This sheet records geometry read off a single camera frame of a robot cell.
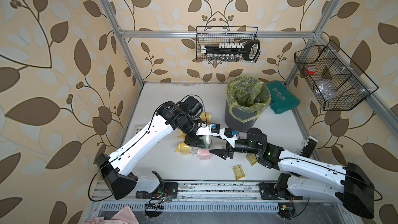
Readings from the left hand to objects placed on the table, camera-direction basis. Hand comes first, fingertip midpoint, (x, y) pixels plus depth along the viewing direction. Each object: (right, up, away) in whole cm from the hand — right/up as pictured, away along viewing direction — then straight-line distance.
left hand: (202, 135), depth 68 cm
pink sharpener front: (+1, -13, +11) cm, 16 cm away
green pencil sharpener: (+2, -1, -6) cm, 6 cm away
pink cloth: (-35, -36, +1) cm, 50 cm away
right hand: (+4, -3, +1) cm, 5 cm away
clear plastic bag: (+57, +21, +2) cm, 60 cm away
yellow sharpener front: (-11, -10, +13) cm, 20 cm away
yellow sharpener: (+3, +4, +25) cm, 26 cm away
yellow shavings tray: (+19, -23, +13) cm, 32 cm away
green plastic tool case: (+55, +16, +37) cm, 68 cm away
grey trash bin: (+18, +2, +20) cm, 27 cm away
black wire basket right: (+65, +23, +5) cm, 69 cm away
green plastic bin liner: (+24, +20, +15) cm, 34 cm away
